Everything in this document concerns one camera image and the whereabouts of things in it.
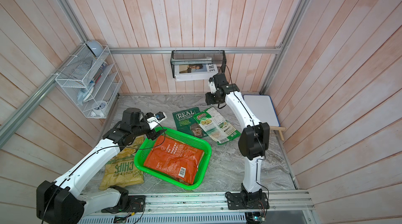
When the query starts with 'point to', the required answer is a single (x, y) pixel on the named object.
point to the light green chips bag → (215, 126)
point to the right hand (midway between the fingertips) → (209, 98)
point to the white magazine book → (194, 69)
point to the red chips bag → (175, 159)
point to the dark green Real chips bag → (186, 122)
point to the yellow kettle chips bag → (121, 170)
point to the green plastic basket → (181, 137)
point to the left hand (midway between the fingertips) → (160, 123)
